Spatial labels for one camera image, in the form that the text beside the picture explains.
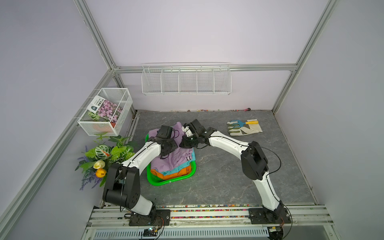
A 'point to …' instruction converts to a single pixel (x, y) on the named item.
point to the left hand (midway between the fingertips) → (174, 147)
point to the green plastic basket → (156, 181)
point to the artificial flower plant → (112, 150)
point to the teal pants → (165, 173)
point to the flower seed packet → (105, 109)
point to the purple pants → (179, 157)
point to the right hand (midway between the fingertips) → (179, 144)
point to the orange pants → (185, 171)
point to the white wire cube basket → (91, 124)
